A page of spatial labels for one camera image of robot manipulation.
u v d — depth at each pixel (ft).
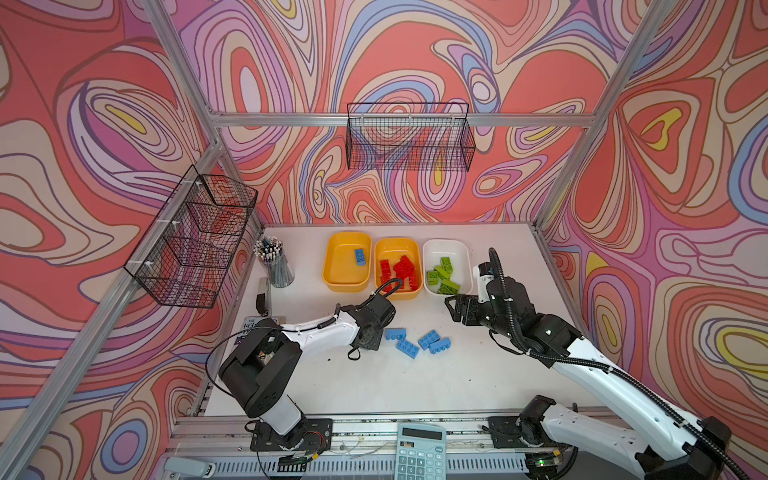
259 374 1.45
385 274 3.37
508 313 1.74
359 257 3.52
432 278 3.25
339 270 3.42
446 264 3.43
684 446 1.27
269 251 2.91
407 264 3.43
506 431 2.42
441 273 3.33
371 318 2.31
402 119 2.90
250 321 2.98
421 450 2.27
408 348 2.83
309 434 2.37
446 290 3.23
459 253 3.47
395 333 2.90
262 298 3.07
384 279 3.33
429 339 2.90
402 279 3.31
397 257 3.55
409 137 3.15
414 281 3.30
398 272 3.34
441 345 2.84
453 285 3.24
